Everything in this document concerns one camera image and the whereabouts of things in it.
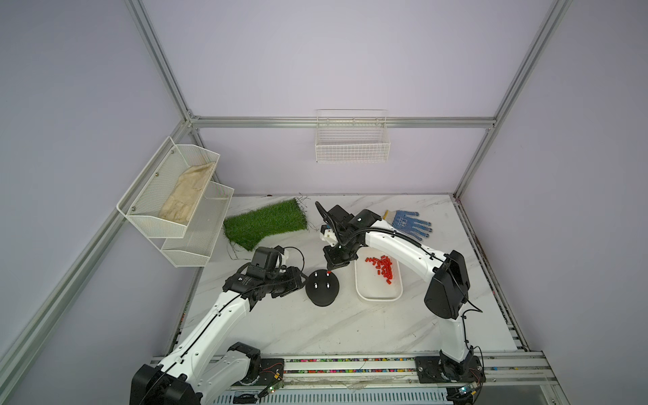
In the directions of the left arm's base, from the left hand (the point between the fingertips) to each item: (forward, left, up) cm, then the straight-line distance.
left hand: (303, 284), depth 79 cm
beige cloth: (+18, +38, +18) cm, 46 cm away
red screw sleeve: (+4, -8, 0) cm, 9 cm away
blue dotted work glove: (+36, -41, -12) cm, 56 cm away
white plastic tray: (+9, -27, -12) cm, 31 cm away
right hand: (+5, -9, +1) cm, 10 cm away
